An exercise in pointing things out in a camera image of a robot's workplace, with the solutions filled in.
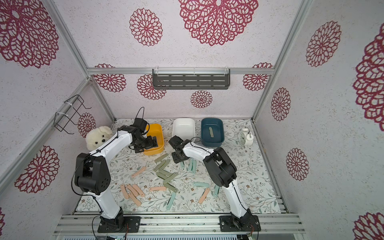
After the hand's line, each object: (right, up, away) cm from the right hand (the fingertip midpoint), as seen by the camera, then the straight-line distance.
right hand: (177, 156), depth 98 cm
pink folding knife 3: (-29, -18, -14) cm, 36 cm away
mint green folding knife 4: (+14, -15, -10) cm, 23 cm away
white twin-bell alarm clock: (+44, +12, -1) cm, 46 cm away
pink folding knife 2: (-10, -17, -12) cm, 23 cm away
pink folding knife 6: (-22, -21, -16) cm, 34 cm away
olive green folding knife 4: (-8, -5, -3) cm, 10 cm away
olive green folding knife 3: (-11, -5, -3) cm, 13 cm away
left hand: (-15, +6, -6) cm, 18 cm away
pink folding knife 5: (-21, -17, -13) cm, 30 cm away
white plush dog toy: (-45, +13, -12) cm, 49 cm away
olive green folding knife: (+24, +15, +12) cm, 31 cm away
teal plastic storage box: (+29, +21, +16) cm, 39 cm away
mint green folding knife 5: (+23, -18, -13) cm, 32 cm away
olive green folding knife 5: (-8, -10, -7) cm, 15 cm away
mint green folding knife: (+3, -5, -3) cm, 7 cm away
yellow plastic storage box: (-17, +17, +9) cm, 26 cm away
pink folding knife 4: (-23, -18, -14) cm, 32 cm away
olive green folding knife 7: (-3, -16, -12) cm, 20 cm away
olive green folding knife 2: (-11, -1, +2) cm, 11 cm away
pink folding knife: (-23, -8, -5) cm, 25 cm away
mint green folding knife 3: (+11, -6, -4) cm, 13 cm away
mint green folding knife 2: (+9, -4, -3) cm, 10 cm away
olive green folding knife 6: (-3, -11, -8) cm, 15 cm away
